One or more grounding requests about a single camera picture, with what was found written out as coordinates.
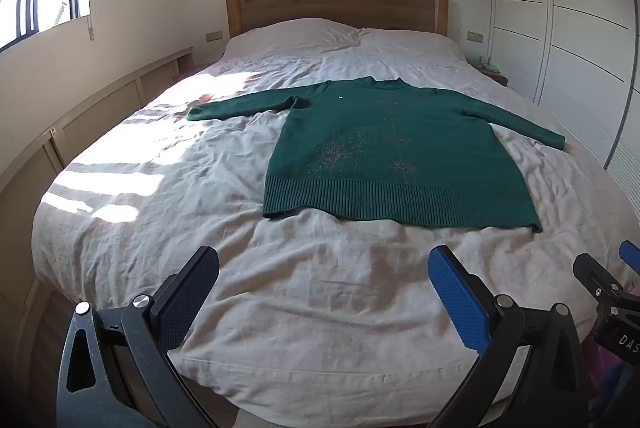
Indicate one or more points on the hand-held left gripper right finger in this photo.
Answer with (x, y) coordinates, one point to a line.
(457, 294)

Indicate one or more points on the pink plastic thing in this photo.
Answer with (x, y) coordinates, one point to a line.
(612, 388)

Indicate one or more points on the beige wall switch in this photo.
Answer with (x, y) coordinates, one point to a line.
(475, 36)
(213, 36)

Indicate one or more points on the wooden nightstand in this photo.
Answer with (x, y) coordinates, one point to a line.
(495, 78)

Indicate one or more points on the green knitted sweater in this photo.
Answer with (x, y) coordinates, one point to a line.
(360, 158)

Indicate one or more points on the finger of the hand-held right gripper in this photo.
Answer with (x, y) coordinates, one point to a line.
(631, 252)
(595, 277)

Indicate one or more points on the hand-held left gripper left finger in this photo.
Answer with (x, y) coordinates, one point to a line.
(197, 279)

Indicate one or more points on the bed with white duvet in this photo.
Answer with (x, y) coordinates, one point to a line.
(200, 218)

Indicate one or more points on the white pillow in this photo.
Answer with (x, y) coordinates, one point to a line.
(295, 35)
(410, 45)

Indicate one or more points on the white wardrobe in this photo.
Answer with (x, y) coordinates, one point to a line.
(575, 33)

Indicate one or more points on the wooden headboard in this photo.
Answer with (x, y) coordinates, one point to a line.
(340, 5)

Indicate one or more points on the small things on nightstand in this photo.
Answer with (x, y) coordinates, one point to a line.
(490, 65)

